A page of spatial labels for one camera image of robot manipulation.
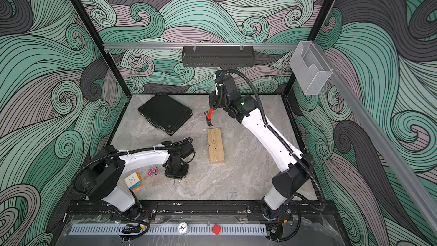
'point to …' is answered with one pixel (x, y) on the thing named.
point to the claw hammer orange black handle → (209, 116)
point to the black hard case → (165, 113)
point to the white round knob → (182, 228)
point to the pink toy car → (152, 171)
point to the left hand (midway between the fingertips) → (183, 177)
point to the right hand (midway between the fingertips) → (211, 95)
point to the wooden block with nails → (215, 145)
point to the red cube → (216, 229)
